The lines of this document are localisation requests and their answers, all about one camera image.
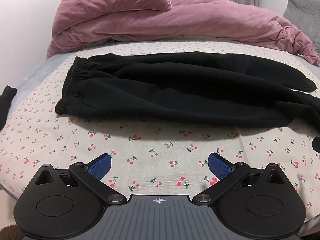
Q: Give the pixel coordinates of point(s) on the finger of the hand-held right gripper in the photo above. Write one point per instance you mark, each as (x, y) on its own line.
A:
(317, 145)

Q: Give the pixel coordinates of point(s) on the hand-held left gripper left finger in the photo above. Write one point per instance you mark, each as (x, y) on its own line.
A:
(100, 167)

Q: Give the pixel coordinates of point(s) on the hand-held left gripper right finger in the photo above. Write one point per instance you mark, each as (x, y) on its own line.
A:
(220, 167)

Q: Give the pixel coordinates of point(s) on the black pants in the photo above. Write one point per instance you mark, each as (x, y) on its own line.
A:
(175, 92)

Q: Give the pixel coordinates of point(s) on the black ribbed garment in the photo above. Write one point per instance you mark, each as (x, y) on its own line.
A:
(6, 105)

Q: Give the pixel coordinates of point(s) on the cherry print blanket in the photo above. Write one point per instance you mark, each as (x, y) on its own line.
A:
(160, 142)

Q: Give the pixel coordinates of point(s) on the brown fuzzy cloth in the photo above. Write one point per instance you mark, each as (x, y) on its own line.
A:
(6, 233)

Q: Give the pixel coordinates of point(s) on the grey quilted blanket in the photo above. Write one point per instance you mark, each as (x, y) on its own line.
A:
(305, 15)

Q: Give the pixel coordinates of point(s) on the pink duvet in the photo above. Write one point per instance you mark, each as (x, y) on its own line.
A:
(200, 22)

